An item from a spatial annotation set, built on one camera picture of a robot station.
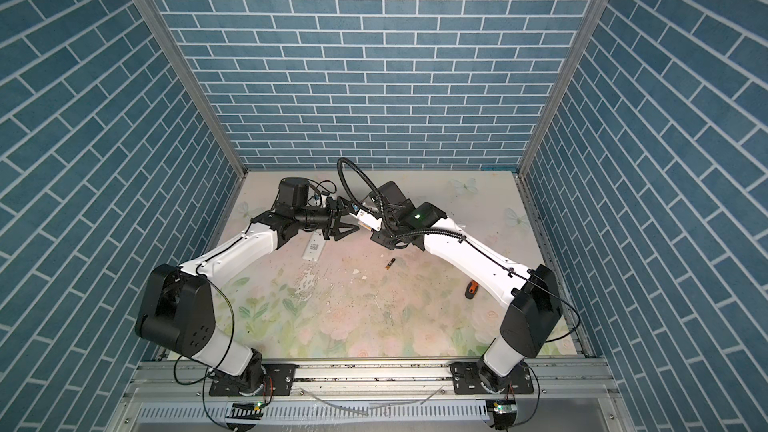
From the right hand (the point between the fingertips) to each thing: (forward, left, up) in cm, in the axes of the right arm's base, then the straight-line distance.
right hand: (377, 220), depth 80 cm
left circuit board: (-43, +28, -24) cm, 56 cm away
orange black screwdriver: (-9, -28, -19) cm, 35 cm away
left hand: (0, +4, +1) cm, 4 cm away
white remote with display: (+1, +4, -4) cm, 6 cm away
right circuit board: (-37, -35, -26) cm, 58 cm away
